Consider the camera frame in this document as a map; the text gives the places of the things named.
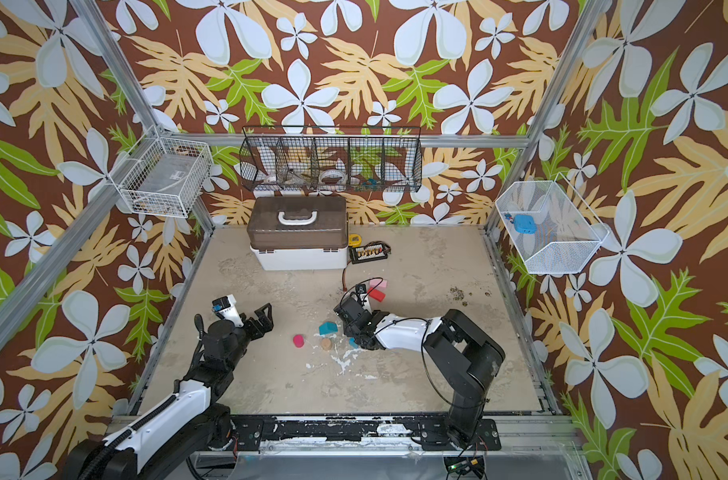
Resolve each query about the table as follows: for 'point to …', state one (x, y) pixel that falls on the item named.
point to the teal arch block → (328, 328)
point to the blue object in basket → (524, 223)
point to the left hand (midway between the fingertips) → (257, 305)
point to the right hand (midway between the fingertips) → (355, 318)
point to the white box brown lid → (299, 233)
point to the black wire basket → (326, 158)
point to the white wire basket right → (548, 227)
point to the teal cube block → (353, 343)
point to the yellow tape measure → (355, 240)
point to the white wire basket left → (162, 176)
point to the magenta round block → (298, 340)
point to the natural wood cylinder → (326, 344)
